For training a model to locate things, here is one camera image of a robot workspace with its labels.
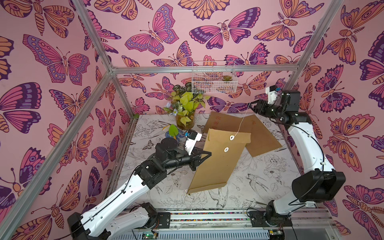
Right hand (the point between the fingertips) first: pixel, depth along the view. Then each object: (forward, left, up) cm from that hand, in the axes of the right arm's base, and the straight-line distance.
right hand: (253, 105), depth 77 cm
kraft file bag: (-25, +16, -2) cm, 30 cm away
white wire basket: (+26, +19, 0) cm, 33 cm away
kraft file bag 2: (+20, +13, -34) cm, 42 cm away
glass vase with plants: (+14, +38, -12) cm, 43 cm away
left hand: (-29, +23, -1) cm, 37 cm away
